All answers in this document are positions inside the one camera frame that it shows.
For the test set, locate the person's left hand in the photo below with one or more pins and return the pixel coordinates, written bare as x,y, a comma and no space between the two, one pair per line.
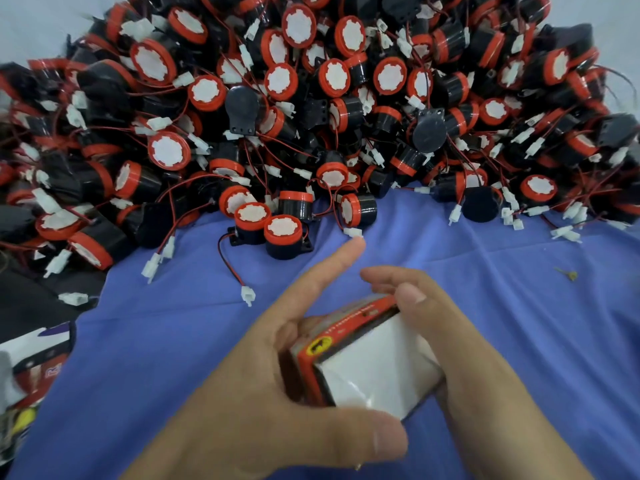
250,415

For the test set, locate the blue table cloth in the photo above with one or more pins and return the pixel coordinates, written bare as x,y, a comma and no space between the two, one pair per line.
560,355

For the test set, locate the person's right hand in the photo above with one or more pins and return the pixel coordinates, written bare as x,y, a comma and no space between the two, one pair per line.
480,385

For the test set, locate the small brass screw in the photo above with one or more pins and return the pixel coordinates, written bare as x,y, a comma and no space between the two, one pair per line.
569,275

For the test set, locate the pile of black red buzzers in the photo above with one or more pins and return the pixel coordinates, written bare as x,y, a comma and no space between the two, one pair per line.
300,105

